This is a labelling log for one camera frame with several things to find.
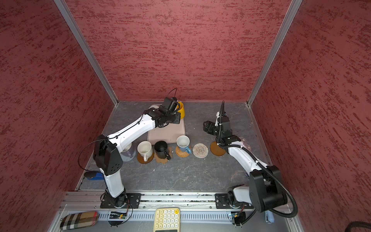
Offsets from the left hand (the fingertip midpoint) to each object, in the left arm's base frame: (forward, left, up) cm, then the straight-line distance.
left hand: (177, 119), depth 87 cm
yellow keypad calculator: (-49, +2, -15) cm, 52 cm away
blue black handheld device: (-30, +45, -13) cm, 56 cm away
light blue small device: (-48, -47, -14) cm, 69 cm away
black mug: (-13, +10, -13) cm, 21 cm away
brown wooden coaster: (-12, -26, -17) cm, 33 cm away
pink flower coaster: (-26, -31, +16) cm, 43 cm away
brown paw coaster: (-20, +8, -17) cm, 27 cm away
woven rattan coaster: (-14, -3, -19) cm, 24 cm away
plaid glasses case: (-50, +43, -15) cm, 68 cm away
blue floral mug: (-8, -4, -14) cm, 17 cm away
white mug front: (-14, +19, -13) cm, 27 cm away
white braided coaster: (-12, -15, -18) cm, 26 cm away
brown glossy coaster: (-19, +22, -18) cm, 34 cm away
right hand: (-3, -18, -3) cm, 19 cm away
